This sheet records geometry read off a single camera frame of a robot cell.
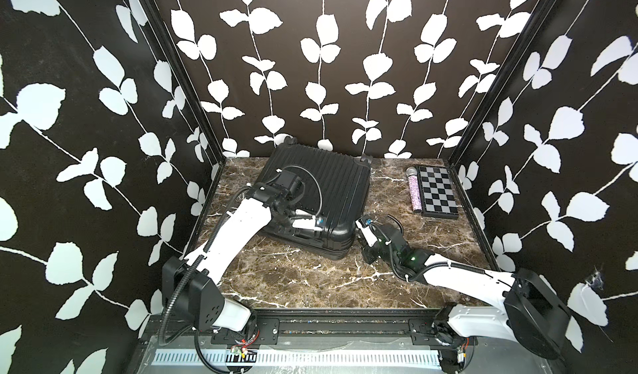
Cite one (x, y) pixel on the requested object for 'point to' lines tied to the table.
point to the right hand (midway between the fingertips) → (357, 235)
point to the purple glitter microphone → (412, 174)
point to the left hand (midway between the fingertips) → (296, 218)
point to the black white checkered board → (437, 197)
